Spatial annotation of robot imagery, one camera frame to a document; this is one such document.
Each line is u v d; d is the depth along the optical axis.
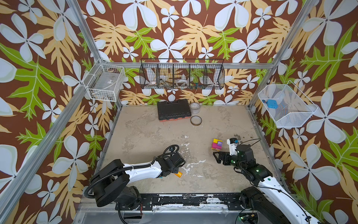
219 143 0.89
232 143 0.71
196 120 1.11
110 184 0.42
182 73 0.97
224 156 0.70
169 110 1.13
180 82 0.99
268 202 0.57
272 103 0.86
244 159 0.60
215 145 0.91
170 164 0.66
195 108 1.19
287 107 0.82
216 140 0.93
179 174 0.83
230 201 0.74
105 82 0.86
